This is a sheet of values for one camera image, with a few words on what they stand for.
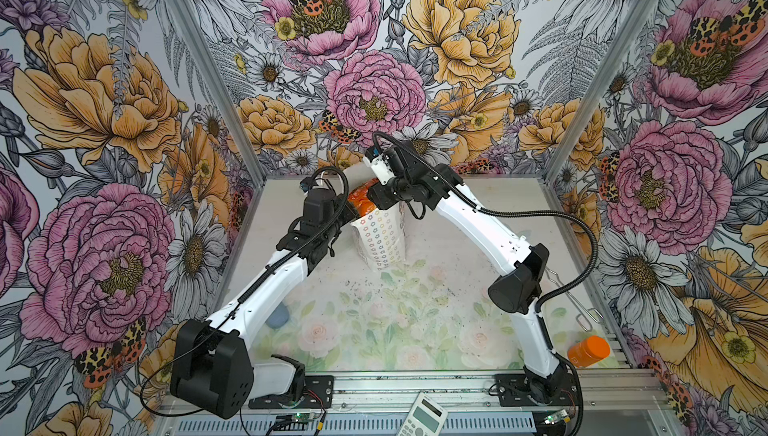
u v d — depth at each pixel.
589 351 0.72
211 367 0.40
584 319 0.87
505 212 0.54
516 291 0.58
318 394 0.73
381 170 0.71
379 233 0.82
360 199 0.81
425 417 0.70
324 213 0.61
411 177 0.61
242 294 0.46
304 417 0.71
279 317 0.85
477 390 0.76
